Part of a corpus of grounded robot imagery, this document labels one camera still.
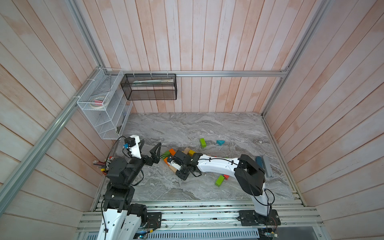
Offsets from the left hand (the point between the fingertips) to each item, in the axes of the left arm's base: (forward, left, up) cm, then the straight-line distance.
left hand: (153, 144), depth 67 cm
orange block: (+13, -6, -29) cm, 33 cm away
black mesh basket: (+52, +11, -5) cm, 54 cm away
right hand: (-1, -11, -29) cm, 31 cm away
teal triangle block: (+20, -39, -28) cm, 52 cm away
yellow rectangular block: (+13, -18, -30) cm, 37 cm away
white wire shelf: (+15, +26, -2) cm, 30 cm away
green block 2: (-7, -34, -27) cm, 44 cm away
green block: (+20, -26, -28) cm, 44 cm away
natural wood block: (+13, -15, -28) cm, 34 cm away
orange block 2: (0, -4, -16) cm, 17 cm away
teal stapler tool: (+7, -62, -30) cm, 69 cm away
